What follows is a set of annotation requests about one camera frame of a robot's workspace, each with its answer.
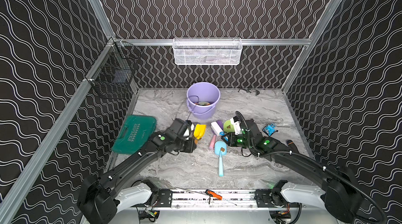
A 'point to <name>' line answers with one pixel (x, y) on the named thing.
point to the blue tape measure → (270, 129)
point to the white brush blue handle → (216, 130)
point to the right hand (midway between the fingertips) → (222, 136)
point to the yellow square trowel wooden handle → (199, 132)
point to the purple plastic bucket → (202, 97)
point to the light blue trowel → (220, 149)
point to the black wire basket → (112, 73)
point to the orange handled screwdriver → (212, 193)
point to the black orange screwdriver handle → (292, 147)
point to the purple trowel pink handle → (221, 124)
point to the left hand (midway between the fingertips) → (198, 147)
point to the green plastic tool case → (135, 133)
